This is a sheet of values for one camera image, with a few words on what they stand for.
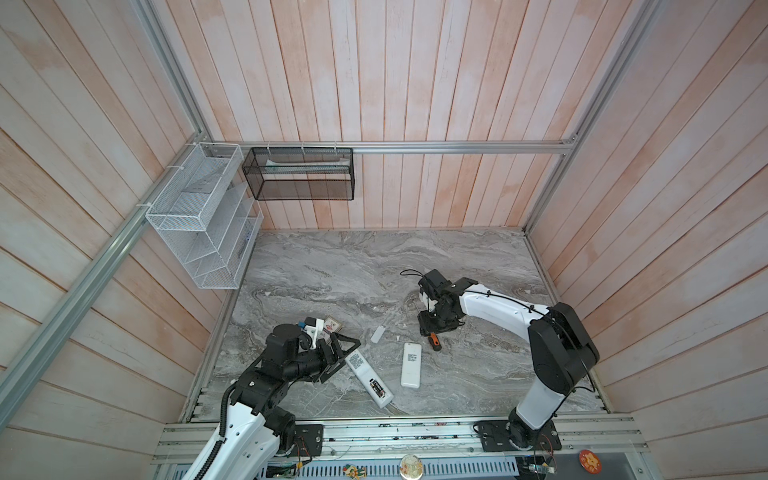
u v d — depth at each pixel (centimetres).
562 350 47
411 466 70
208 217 72
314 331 71
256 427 51
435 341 88
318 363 65
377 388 80
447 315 76
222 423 48
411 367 85
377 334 93
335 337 66
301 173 104
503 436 73
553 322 51
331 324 93
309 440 73
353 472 69
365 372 84
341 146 97
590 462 70
